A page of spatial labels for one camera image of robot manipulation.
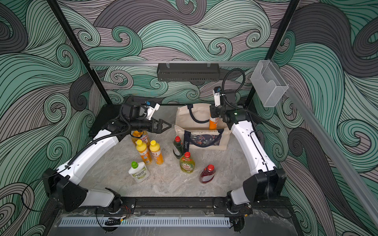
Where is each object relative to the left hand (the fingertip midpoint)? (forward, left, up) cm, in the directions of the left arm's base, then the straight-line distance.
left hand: (166, 123), depth 72 cm
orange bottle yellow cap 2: (-9, +6, -10) cm, 15 cm away
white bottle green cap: (-18, +14, -17) cm, 28 cm away
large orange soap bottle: (-8, +11, +2) cm, 14 cm away
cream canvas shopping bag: (+16, -15, -24) cm, 32 cm away
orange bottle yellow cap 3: (+7, -26, -9) cm, 28 cm away
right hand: (+11, -25, +2) cm, 28 cm away
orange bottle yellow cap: (-9, +13, -10) cm, 19 cm away
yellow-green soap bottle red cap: (-13, -11, -18) cm, 25 cm away
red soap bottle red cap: (-20, -21, -14) cm, 33 cm away
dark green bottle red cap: (-5, -6, -15) cm, 17 cm away
